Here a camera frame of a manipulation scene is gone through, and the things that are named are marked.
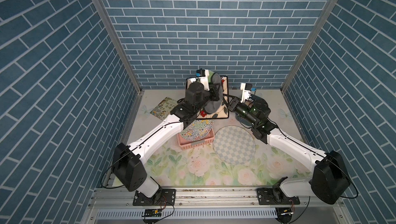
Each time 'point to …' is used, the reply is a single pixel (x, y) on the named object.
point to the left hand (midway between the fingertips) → (225, 85)
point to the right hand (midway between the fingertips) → (222, 95)
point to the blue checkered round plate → (234, 145)
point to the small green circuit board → (152, 212)
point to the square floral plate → (224, 112)
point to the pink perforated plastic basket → (185, 144)
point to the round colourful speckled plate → (197, 129)
